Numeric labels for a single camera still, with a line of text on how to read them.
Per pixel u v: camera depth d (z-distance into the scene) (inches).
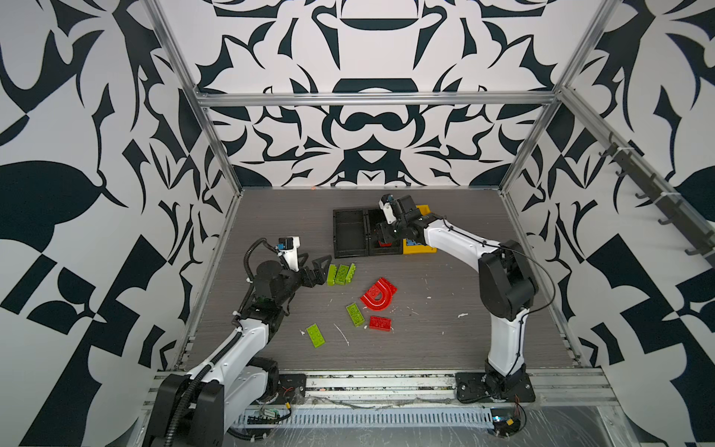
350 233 41.6
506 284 20.4
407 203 29.7
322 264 29.2
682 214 21.6
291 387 28.8
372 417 28.1
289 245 28.1
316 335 32.6
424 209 41.3
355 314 34.1
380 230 33.8
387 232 33.7
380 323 33.4
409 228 28.0
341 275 37.2
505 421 28.0
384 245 41.3
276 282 25.1
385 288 35.2
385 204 34.3
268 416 28.5
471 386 29.2
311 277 28.8
